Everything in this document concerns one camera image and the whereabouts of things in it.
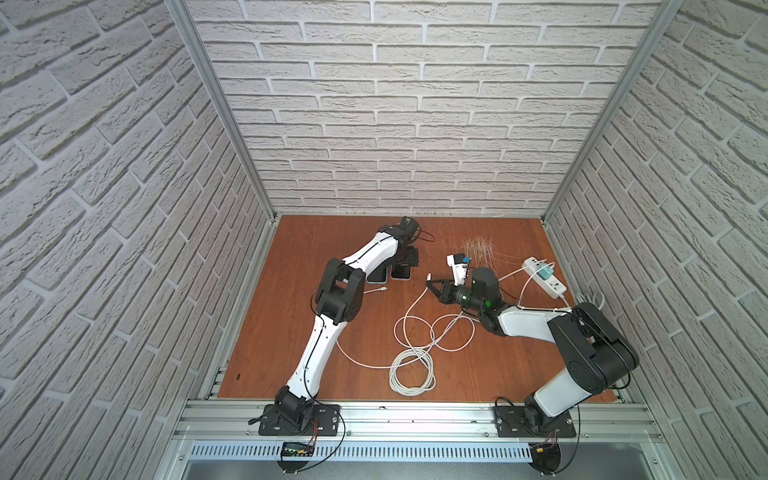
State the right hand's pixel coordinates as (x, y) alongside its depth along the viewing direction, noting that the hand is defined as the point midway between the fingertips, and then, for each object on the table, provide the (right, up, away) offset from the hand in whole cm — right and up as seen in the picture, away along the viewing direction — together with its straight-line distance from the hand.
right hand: (420, 288), depth 86 cm
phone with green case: (-13, +1, +19) cm, 23 cm away
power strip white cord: (+58, -5, +9) cm, 59 cm away
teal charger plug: (+42, +4, +8) cm, 43 cm away
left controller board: (-32, -37, -15) cm, 51 cm away
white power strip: (+45, -1, +11) cm, 46 cm away
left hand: (-5, +9, +19) cm, 22 cm away
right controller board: (+29, -38, -16) cm, 51 cm away
